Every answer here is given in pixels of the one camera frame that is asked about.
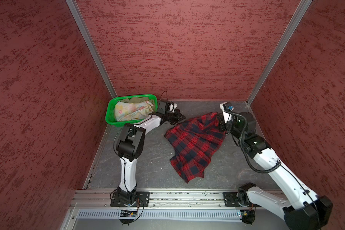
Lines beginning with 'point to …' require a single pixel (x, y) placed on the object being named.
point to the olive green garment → (137, 99)
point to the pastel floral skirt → (125, 111)
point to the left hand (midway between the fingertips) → (186, 118)
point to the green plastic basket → (110, 114)
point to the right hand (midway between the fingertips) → (216, 116)
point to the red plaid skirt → (195, 141)
